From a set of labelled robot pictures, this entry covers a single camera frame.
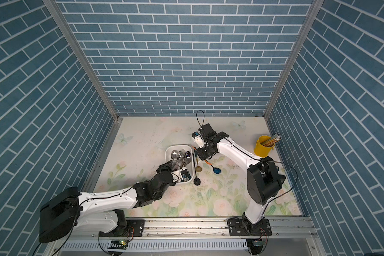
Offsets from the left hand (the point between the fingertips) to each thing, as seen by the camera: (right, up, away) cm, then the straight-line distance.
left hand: (175, 165), depth 82 cm
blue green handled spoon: (+22, -5, +11) cm, 25 cm away
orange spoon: (+9, +7, +22) cm, 25 cm away
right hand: (+14, +5, +7) cm, 16 cm away
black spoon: (+11, -10, +7) cm, 16 cm away
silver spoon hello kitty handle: (+5, +1, +14) cm, 15 cm away
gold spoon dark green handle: (+2, +2, +14) cm, 14 cm away
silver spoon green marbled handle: (-3, +3, +15) cm, 16 cm away
